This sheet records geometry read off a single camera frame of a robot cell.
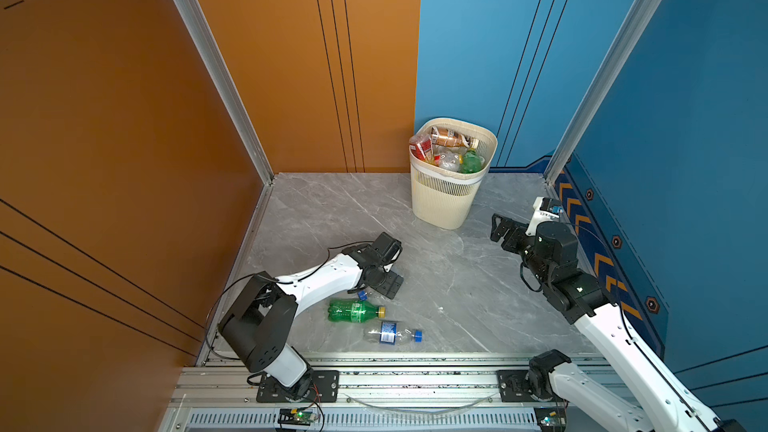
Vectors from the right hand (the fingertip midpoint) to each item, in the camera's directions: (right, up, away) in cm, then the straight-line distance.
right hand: (504, 220), depth 74 cm
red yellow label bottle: (-20, +20, +8) cm, 30 cm away
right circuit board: (+10, -48, -3) cm, 49 cm away
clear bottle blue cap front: (-29, -29, +3) cm, 41 cm away
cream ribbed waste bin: (-13, +6, +17) cm, 22 cm away
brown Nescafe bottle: (-12, +26, +20) cm, 35 cm away
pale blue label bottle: (-36, -22, +11) cm, 44 cm away
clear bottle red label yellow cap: (-12, +16, +9) cm, 22 cm away
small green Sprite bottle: (-4, +17, +16) cm, 23 cm away
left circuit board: (-51, -47, -3) cm, 69 cm away
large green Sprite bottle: (-38, -25, +7) cm, 46 cm away
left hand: (-30, -18, +14) cm, 38 cm away
